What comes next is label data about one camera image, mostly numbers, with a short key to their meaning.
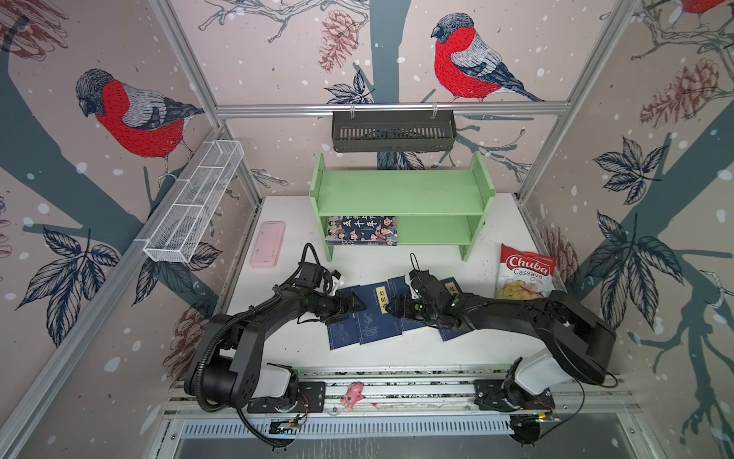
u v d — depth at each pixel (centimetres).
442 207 80
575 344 44
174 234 71
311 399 73
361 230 92
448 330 84
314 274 74
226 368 42
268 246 104
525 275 92
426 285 68
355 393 73
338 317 76
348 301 78
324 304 75
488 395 73
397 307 78
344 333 84
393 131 104
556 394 75
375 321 86
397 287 95
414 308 76
